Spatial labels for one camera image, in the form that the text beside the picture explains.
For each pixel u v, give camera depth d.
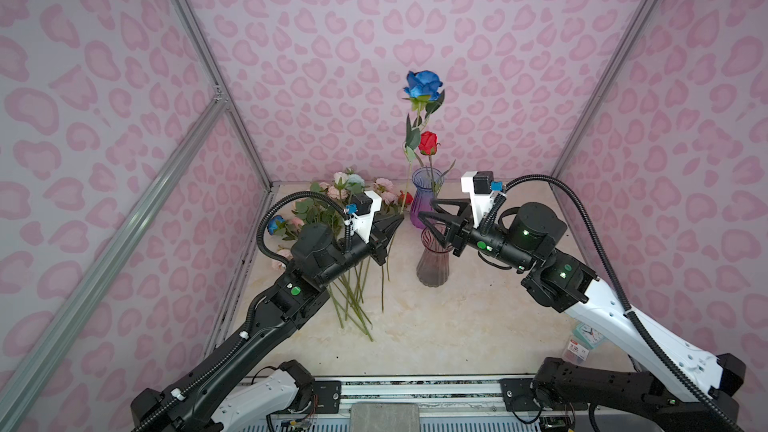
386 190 1.11
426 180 0.75
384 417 0.68
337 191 1.07
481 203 0.49
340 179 1.06
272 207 0.42
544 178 0.48
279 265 0.52
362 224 0.53
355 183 1.10
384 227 0.56
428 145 0.72
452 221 0.50
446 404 0.72
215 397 0.40
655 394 0.46
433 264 0.95
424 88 0.50
